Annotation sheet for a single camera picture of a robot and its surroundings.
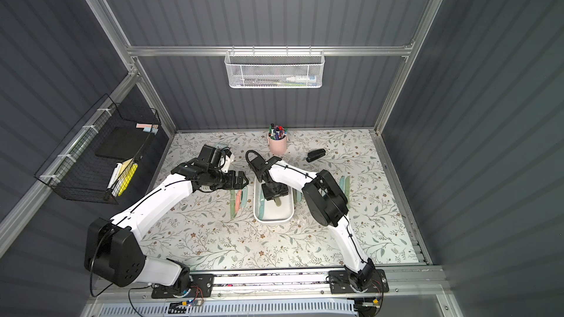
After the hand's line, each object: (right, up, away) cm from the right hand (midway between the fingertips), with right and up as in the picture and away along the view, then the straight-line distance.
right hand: (277, 195), depth 95 cm
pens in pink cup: (0, +28, +7) cm, 29 cm away
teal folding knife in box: (-7, -4, -2) cm, 8 cm away
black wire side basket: (-60, +17, -22) cm, 66 cm away
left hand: (-15, +8, -12) cm, 20 cm away
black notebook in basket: (-55, +23, -16) cm, 62 cm away
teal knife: (-14, -1, -1) cm, 14 cm away
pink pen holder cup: (0, +22, +11) cm, 24 cm away
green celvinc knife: (-19, -3, -1) cm, 19 cm away
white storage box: (-2, -7, -4) cm, 8 cm away
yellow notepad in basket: (-43, +12, -33) cm, 56 cm away
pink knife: (-17, -2, -1) cm, 17 cm away
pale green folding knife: (0, -2, -2) cm, 3 cm away
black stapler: (+19, +18, +13) cm, 29 cm away
